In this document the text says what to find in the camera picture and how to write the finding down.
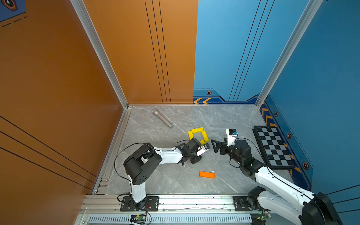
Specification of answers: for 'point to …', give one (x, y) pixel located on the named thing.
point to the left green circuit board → (139, 218)
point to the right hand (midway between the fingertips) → (218, 139)
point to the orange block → (208, 175)
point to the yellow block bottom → (202, 142)
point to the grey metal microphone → (155, 112)
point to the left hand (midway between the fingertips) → (200, 151)
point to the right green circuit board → (264, 217)
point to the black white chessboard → (273, 147)
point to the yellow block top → (197, 130)
